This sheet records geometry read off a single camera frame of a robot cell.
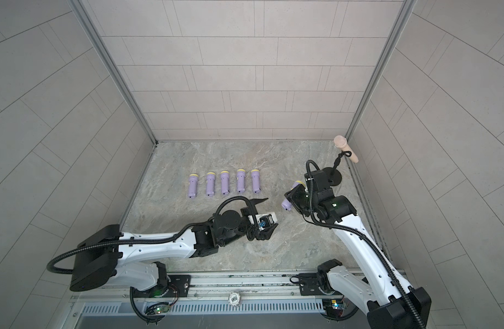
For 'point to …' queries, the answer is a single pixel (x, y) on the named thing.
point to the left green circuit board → (157, 308)
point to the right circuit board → (333, 307)
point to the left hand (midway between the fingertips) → (274, 210)
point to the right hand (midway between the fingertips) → (284, 196)
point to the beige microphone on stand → (341, 142)
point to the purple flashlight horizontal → (210, 184)
